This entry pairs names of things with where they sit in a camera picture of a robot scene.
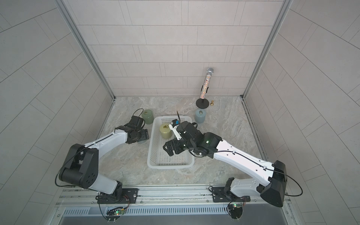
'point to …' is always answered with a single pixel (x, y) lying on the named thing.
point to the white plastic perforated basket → (159, 158)
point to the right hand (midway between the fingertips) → (170, 145)
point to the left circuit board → (114, 214)
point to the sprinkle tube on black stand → (203, 103)
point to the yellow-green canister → (165, 131)
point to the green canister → (147, 114)
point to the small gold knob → (212, 103)
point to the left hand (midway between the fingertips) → (145, 134)
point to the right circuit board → (236, 210)
